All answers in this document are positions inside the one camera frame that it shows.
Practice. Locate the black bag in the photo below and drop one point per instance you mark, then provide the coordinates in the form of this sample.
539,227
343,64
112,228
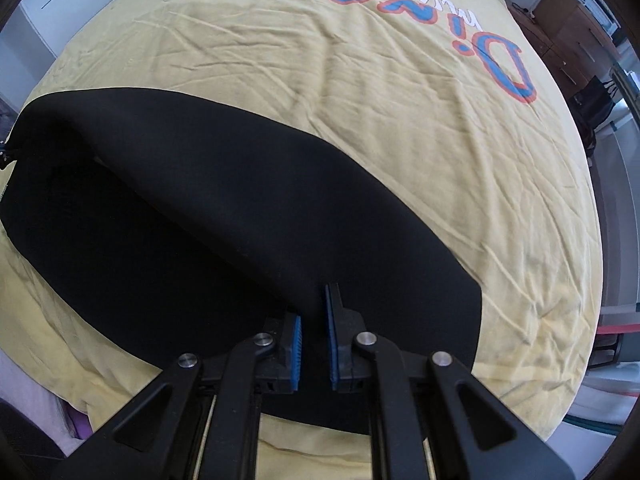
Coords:
590,107

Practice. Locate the white wardrobe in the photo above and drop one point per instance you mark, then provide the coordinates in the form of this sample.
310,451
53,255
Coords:
33,37

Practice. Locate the brown wooden drawer cabinet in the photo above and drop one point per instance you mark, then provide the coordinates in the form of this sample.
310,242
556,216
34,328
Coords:
570,42

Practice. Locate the red metal frame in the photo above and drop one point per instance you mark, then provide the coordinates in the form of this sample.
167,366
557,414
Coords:
618,329

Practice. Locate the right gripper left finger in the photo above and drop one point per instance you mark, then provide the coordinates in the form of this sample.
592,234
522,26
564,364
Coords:
198,419

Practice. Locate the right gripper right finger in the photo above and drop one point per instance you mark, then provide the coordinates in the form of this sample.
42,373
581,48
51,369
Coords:
430,418

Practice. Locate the yellow dino print bedsheet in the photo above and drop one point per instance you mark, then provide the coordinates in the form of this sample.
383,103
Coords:
443,101

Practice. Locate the black pants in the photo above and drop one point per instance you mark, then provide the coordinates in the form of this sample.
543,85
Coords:
174,224

